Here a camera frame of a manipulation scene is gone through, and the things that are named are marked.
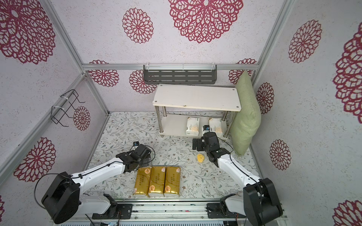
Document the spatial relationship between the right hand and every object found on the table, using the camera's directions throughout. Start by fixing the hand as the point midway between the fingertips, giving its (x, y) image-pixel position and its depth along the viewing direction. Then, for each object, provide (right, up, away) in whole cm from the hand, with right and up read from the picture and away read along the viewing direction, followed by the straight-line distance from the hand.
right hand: (199, 138), depth 87 cm
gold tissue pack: (-32, -21, -9) cm, 40 cm away
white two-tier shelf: (-15, +20, -8) cm, 27 cm away
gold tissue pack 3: (-16, -23, -10) cm, 30 cm away
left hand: (-35, -14, 0) cm, 38 cm away
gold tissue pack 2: (-24, -23, -11) cm, 35 cm away
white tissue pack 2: (+13, +8, +10) cm, 18 cm away
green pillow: (+22, +10, -14) cm, 29 cm away
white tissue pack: (-3, +8, +9) cm, 12 cm away
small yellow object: (+2, -13, +5) cm, 14 cm away
